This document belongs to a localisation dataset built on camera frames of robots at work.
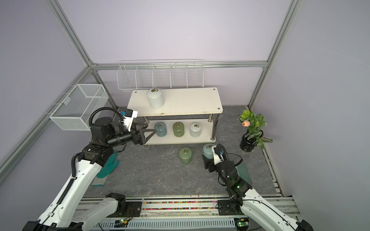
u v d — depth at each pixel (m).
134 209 0.74
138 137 0.59
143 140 0.58
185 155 0.85
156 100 0.70
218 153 0.66
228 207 0.74
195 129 0.90
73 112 0.81
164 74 0.99
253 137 0.74
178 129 0.91
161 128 0.90
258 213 0.55
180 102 0.77
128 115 0.58
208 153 0.74
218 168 0.72
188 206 0.76
